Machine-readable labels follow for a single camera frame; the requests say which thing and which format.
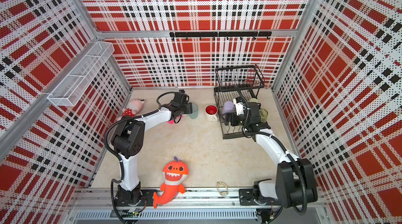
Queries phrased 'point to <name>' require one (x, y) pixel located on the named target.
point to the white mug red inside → (211, 111)
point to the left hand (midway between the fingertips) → (189, 106)
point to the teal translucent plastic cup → (194, 114)
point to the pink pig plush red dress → (133, 108)
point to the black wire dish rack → (234, 85)
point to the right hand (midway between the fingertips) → (230, 114)
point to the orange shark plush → (174, 173)
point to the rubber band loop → (221, 183)
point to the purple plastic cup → (229, 107)
